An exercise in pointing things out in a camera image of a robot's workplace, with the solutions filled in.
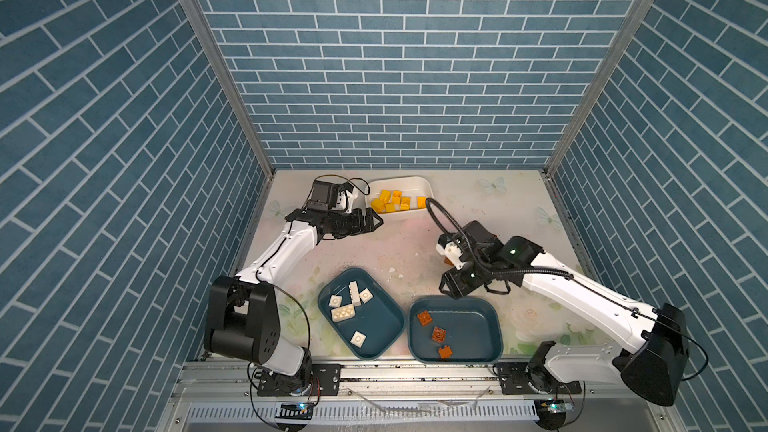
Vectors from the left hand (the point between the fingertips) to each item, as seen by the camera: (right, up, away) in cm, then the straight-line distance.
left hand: (371, 222), depth 85 cm
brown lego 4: (+19, -7, -16) cm, 26 cm away
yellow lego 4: (+7, +7, +23) cm, 25 cm away
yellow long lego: (+16, +5, +26) cm, 31 cm away
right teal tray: (+28, -28, -4) cm, 40 cm away
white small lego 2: (-2, -22, +2) cm, 22 cm away
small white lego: (-3, -31, -5) cm, 32 cm away
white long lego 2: (-8, -26, -2) cm, 27 cm away
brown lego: (+15, -26, -3) cm, 31 cm away
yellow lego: (+3, +8, +25) cm, 26 cm away
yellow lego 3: (+4, +4, +22) cm, 23 cm away
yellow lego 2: (0, +4, +22) cm, 22 cm away
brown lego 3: (+19, -31, -4) cm, 36 cm away
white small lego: (-11, -23, +1) cm, 26 cm away
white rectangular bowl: (+12, +12, +26) cm, 31 cm away
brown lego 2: (+20, -32, -10) cm, 39 cm away
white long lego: (-5, -21, +1) cm, 21 cm away
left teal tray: (-3, -26, 0) cm, 26 cm away
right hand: (+20, -14, -9) cm, 26 cm away
